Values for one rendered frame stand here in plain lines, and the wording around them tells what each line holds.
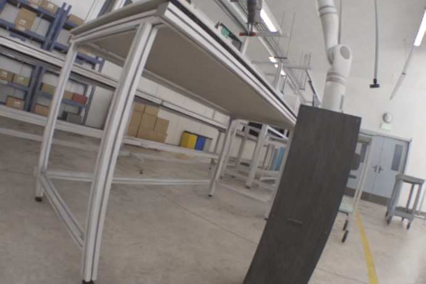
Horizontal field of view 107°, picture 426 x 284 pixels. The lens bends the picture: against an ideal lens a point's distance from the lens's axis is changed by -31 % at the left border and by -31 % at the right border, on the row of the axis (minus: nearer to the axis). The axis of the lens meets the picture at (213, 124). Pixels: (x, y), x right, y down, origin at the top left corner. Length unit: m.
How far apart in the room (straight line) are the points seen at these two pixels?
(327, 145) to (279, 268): 0.49
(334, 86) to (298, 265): 0.70
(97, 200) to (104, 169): 0.10
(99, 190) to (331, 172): 0.75
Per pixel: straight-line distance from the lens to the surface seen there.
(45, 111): 4.45
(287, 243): 0.89
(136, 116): 4.64
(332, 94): 0.95
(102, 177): 0.70
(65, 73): 1.34
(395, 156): 7.68
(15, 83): 4.29
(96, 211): 0.74
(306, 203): 0.85
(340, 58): 1.01
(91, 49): 1.43
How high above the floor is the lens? 0.64
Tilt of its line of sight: 3 degrees up
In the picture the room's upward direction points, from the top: 16 degrees clockwise
